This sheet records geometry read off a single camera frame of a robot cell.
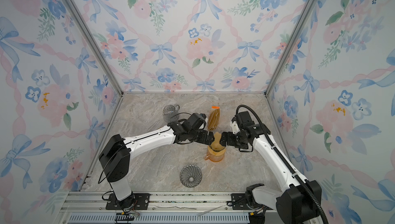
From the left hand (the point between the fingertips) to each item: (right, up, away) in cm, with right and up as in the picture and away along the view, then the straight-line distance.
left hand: (209, 137), depth 82 cm
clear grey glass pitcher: (-26, +12, +26) cm, 38 cm away
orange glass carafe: (+3, -10, -2) cm, 10 cm away
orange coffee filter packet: (+4, +9, +15) cm, 18 cm away
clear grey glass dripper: (-10, -20, -2) cm, 22 cm away
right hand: (+9, -2, -3) cm, 10 cm away
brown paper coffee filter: (+4, -4, +1) cm, 6 cm away
